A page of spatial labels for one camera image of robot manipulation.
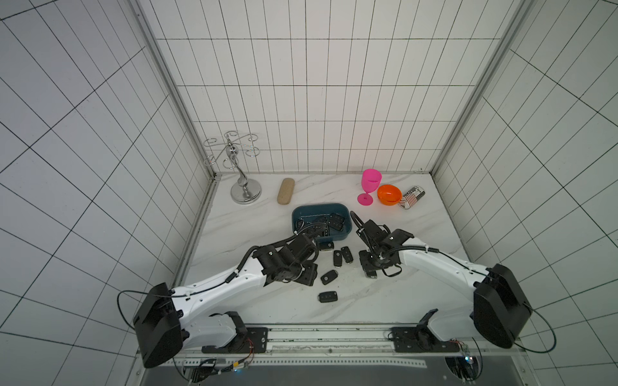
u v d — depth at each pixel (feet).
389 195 3.53
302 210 3.36
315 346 2.38
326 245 3.03
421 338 2.14
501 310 1.35
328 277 2.80
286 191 3.60
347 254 2.97
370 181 3.24
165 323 1.27
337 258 2.95
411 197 3.50
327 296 2.65
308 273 2.20
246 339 2.33
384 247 1.97
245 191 3.69
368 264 2.43
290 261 1.90
